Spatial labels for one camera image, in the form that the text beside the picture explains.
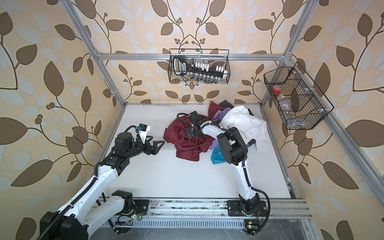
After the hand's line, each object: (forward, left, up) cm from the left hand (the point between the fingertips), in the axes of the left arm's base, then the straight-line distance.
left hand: (158, 138), depth 78 cm
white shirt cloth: (+10, -51, -1) cm, 52 cm away
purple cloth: (+24, -33, -11) cm, 42 cm away
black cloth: (+44, -43, -17) cm, 64 cm away
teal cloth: (0, -33, -19) cm, 38 cm away
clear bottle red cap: (+29, -67, +10) cm, 74 cm away
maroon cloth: (+4, -14, -17) cm, 23 cm away
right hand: (+18, -19, -18) cm, 32 cm away
